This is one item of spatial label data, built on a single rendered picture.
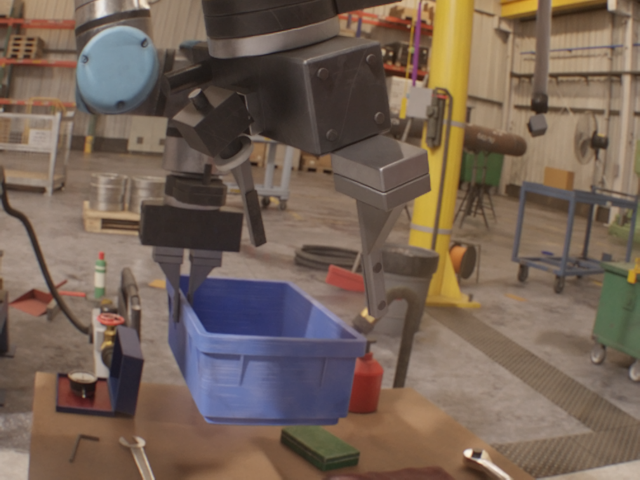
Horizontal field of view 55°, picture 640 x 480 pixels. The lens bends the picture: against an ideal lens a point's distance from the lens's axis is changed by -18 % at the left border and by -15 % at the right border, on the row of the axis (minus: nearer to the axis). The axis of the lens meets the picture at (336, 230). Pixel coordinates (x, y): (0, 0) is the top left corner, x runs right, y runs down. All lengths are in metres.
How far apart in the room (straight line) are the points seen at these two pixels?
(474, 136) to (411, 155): 8.87
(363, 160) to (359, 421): 0.98
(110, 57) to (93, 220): 5.01
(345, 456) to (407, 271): 2.58
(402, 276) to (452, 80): 1.51
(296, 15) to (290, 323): 0.76
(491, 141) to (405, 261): 5.96
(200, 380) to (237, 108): 0.48
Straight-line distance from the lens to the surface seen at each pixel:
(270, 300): 1.09
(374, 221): 0.36
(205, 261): 0.89
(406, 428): 1.28
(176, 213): 0.86
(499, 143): 9.53
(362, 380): 1.30
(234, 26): 0.36
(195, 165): 0.84
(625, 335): 3.52
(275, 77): 0.36
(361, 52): 0.35
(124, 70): 0.69
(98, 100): 0.69
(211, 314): 1.07
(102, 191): 5.84
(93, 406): 1.19
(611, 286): 3.59
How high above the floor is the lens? 0.97
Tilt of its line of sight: 8 degrees down
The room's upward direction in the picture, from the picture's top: 7 degrees clockwise
